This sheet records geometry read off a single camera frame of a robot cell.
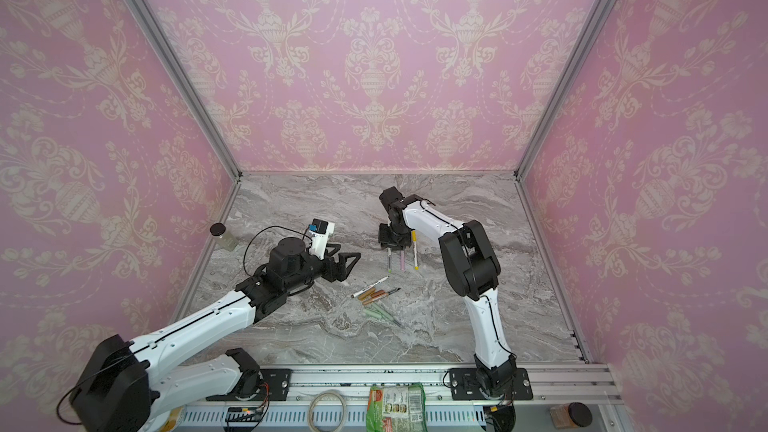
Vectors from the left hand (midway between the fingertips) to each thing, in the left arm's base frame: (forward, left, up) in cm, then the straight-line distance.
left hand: (351, 254), depth 78 cm
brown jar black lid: (-33, -49, -7) cm, 60 cm away
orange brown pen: (-4, -7, -18) cm, 20 cm away
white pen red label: (0, -6, -18) cm, 19 cm away
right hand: (+12, -9, -15) cm, 21 cm away
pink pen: (+8, -14, -18) cm, 24 cm away
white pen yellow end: (+9, -17, -7) cm, 21 cm away
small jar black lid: (+12, +44, -8) cm, 46 cm away
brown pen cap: (-3, -4, -18) cm, 18 cm away
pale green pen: (-10, -9, -17) cm, 22 cm away
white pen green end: (+8, -10, -18) cm, 22 cm away
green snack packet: (-32, -13, -15) cm, 38 cm away
